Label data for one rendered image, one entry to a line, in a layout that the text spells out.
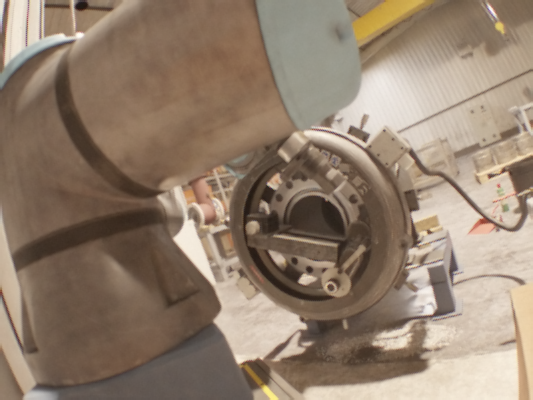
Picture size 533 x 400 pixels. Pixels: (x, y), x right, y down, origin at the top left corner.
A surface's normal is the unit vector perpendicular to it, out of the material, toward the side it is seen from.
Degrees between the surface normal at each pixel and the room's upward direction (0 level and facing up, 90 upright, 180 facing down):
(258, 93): 146
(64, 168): 128
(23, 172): 97
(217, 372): 90
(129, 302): 70
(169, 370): 90
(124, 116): 120
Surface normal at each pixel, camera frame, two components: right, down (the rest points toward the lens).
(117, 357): 0.42, -0.22
